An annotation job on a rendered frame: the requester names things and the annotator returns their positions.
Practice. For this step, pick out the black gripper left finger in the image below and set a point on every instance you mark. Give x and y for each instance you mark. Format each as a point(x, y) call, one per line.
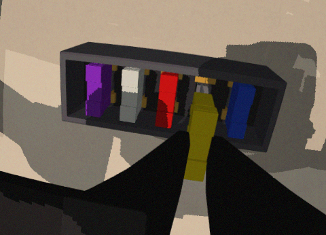
point(141, 200)

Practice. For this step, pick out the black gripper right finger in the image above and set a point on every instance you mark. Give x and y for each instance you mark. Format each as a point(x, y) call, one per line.
point(243, 199)

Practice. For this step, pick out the dark grey fuse block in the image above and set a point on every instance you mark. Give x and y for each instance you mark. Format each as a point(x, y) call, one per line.
point(116, 87)

